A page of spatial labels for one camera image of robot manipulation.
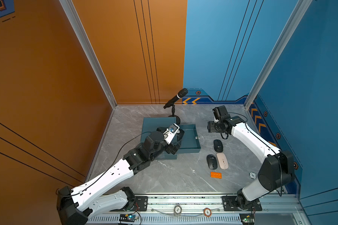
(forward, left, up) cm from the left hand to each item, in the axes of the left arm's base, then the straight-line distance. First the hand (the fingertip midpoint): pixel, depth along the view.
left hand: (174, 132), depth 72 cm
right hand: (+12, -25, -12) cm, 30 cm away
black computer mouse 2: (-5, -24, -25) cm, 35 cm away
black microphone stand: (+28, -3, -25) cm, 38 cm away
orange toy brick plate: (-13, -26, -26) cm, 39 cm away
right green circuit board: (-34, -38, -28) cm, 58 cm away
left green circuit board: (-34, +24, -27) cm, 50 cm away
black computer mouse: (+6, -29, -25) cm, 39 cm away
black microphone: (+25, -4, +4) cm, 26 cm away
